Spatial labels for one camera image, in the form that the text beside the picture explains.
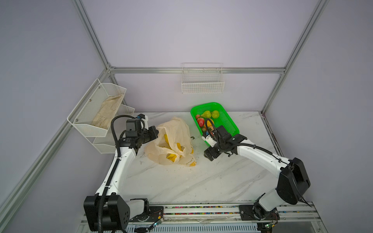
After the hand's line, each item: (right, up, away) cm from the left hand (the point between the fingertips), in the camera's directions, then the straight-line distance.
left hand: (158, 132), depth 79 cm
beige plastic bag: (+9, -6, -8) cm, 14 cm away
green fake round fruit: (+38, +13, +34) cm, 52 cm away
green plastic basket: (+44, +8, +32) cm, 55 cm away
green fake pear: (+31, +13, +34) cm, 48 cm away
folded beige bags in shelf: (-29, +12, +1) cm, 31 cm away
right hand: (+29, -11, +5) cm, 31 cm away
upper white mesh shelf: (-33, +9, -4) cm, 34 cm away
